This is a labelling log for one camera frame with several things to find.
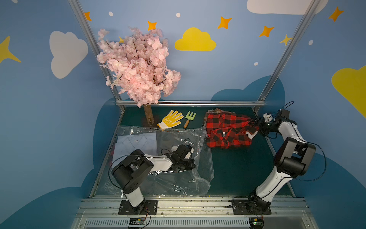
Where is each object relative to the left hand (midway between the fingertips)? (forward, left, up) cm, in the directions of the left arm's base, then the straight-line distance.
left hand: (196, 165), depth 89 cm
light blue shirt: (+12, +48, +3) cm, 50 cm away
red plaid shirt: (+43, -20, +3) cm, 48 cm away
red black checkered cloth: (+22, -21, +9) cm, 32 cm away
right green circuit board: (-29, -31, -2) cm, 42 cm away
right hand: (+24, -39, +12) cm, 48 cm away
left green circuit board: (-30, +31, -2) cm, 43 cm away
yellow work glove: (+38, +19, -2) cm, 43 cm away
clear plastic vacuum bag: (-10, +2, -1) cm, 11 cm away
